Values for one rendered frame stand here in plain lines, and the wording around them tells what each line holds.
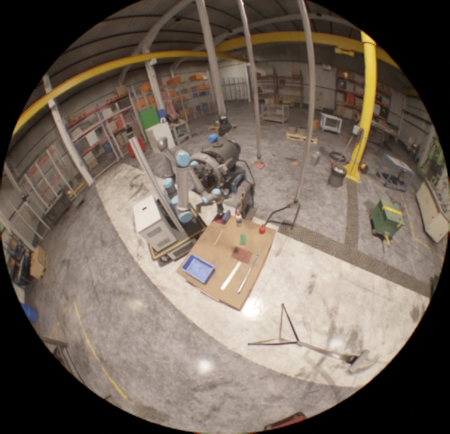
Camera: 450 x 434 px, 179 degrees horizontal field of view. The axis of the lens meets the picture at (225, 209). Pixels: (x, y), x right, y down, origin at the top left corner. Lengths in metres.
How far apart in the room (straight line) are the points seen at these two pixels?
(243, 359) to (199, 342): 0.56
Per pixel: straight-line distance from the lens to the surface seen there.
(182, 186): 1.31
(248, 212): 2.51
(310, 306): 2.07
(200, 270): 1.59
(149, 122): 9.39
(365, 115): 4.01
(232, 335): 1.94
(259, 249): 1.61
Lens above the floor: 1.91
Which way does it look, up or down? 47 degrees down
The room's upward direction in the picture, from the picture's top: 12 degrees counter-clockwise
